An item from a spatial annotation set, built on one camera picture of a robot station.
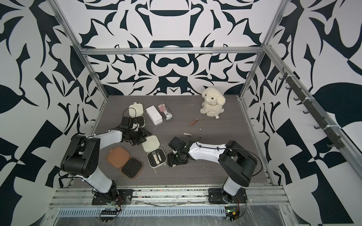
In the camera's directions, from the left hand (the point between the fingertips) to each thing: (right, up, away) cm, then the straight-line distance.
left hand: (148, 134), depth 95 cm
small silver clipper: (+25, 0, +3) cm, 25 cm away
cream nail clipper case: (+3, -6, -2) cm, 7 cm away
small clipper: (+9, -13, -8) cm, 18 cm away
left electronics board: (-16, -38, -22) cm, 47 cm away
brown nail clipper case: (-7, -17, -12) cm, 22 cm away
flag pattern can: (+10, +14, +10) cm, 20 cm away
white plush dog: (+43, +22, 0) cm, 48 cm away
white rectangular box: (+3, +11, +7) cm, 14 cm away
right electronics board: (+47, -35, -24) cm, 63 cm away
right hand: (+15, -15, -10) cm, 23 cm away
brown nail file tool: (+30, +7, +7) cm, 32 cm away
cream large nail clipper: (+6, -13, -8) cm, 16 cm away
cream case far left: (-12, +15, +12) cm, 23 cm away
